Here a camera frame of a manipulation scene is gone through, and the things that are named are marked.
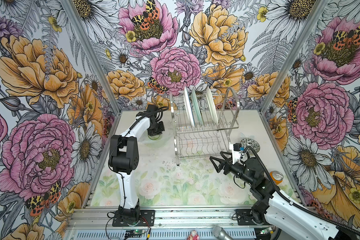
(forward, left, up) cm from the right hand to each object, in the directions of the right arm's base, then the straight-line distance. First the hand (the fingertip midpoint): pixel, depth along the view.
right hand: (215, 160), depth 76 cm
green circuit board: (-27, +40, -18) cm, 52 cm away
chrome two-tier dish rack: (+22, -2, -14) cm, 26 cm away
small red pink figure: (-29, +12, -14) cm, 35 cm away
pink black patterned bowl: (+18, -24, -12) cm, 33 cm away
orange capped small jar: (-7, -31, -6) cm, 32 cm away
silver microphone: (-28, +1, -13) cm, 31 cm away
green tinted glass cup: (+22, +34, -10) cm, 42 cm away
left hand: (+23, +30, -9) cm, 38 cm away
